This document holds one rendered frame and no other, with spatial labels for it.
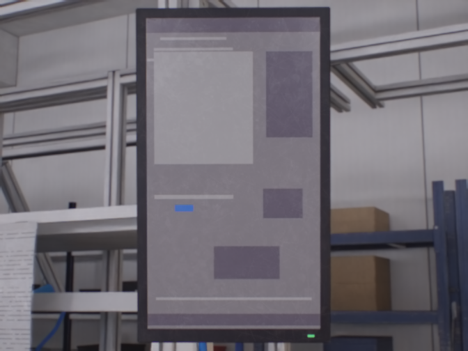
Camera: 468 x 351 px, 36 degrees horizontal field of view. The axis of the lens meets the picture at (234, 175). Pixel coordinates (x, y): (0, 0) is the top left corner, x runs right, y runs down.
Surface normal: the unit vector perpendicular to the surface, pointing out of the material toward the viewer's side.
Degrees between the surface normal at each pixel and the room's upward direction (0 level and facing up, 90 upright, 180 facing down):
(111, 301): 90
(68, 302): 90
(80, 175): 90
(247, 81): 101
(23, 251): 87
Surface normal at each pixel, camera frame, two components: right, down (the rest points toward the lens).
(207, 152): -0.01, 0.02
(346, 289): -0.44, -0.16
